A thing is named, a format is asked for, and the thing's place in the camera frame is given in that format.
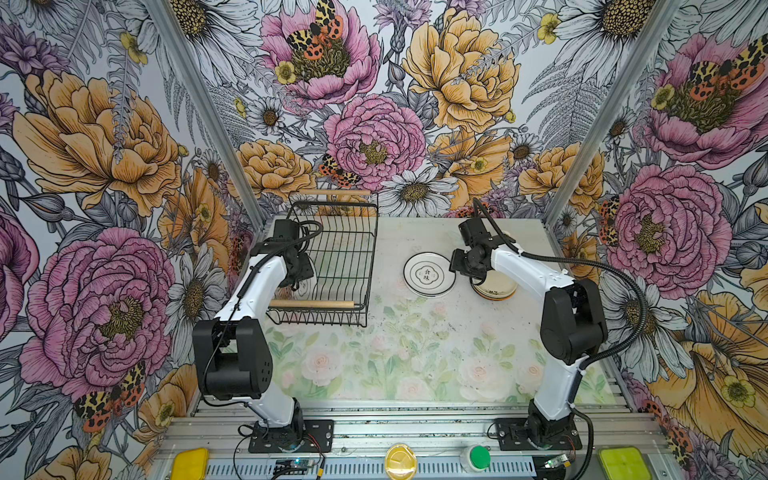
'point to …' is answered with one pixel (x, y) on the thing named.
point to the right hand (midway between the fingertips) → (460, 275)
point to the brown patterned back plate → (286, 293)
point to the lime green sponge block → (622, 463)
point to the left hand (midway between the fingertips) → (298, 282)
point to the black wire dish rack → (341, 255)
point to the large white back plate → (428, 275)
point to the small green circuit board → (292, 466)
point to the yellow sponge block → (190, 464)
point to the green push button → (479, 458)
